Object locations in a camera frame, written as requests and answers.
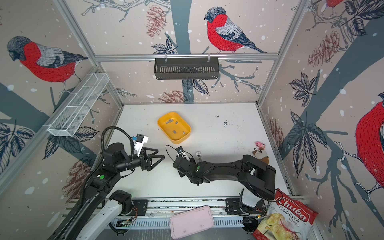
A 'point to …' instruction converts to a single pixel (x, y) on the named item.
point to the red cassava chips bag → (287, 218)
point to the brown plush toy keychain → (259, 153)
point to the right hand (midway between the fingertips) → (179, 165)
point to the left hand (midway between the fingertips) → (158, 155)
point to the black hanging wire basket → (185, 68)
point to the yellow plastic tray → (175, 127)
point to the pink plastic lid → (191, 222)
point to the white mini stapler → (198, 154)
